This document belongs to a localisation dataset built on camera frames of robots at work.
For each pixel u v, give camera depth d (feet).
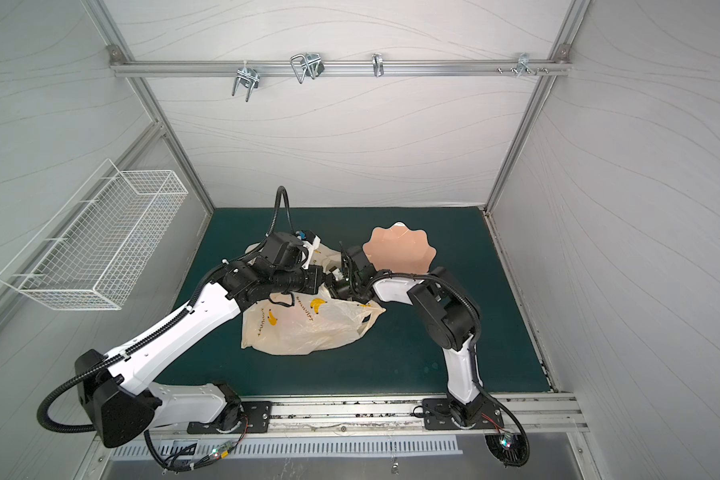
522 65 2.51
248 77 2.61
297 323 2.53
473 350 1.79
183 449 2.35
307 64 2.51
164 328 1.42
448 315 1.70
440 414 2.32
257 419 2.42
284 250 1.85
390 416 2.46
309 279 2.14
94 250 2.25
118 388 1.26
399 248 3.48
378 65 2.57
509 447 2.36
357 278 2.50
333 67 2.57
